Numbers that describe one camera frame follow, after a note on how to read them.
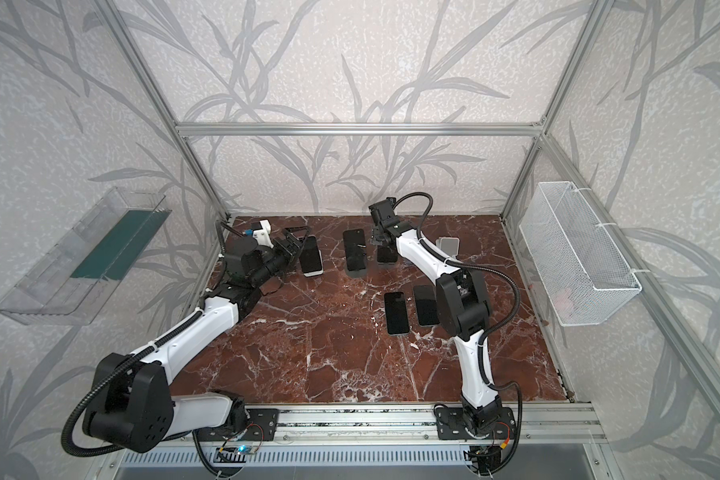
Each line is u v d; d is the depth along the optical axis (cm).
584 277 61
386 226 75
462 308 55
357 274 103
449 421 74
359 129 96
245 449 70
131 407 40
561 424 75
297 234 74
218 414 61
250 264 62
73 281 64
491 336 55
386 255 97
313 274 102
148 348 44
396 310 94
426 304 97
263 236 74
